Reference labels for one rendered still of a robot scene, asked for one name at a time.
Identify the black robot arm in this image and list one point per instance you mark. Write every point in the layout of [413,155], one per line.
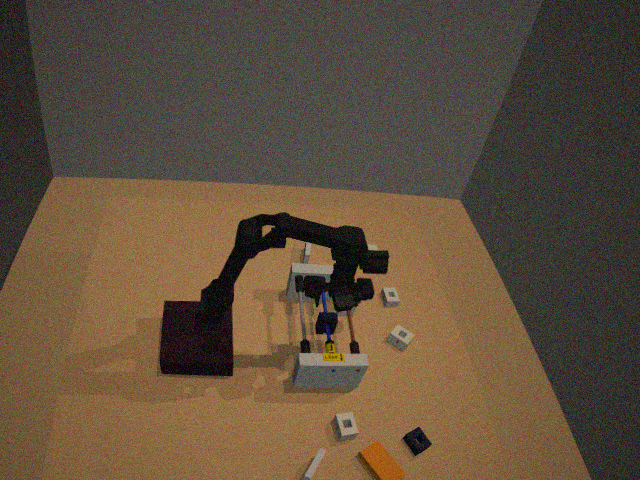
[348,248]

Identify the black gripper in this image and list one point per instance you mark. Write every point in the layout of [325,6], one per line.
[313,287]

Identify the orange rectangular block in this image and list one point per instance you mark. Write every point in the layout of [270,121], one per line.
[380,463]

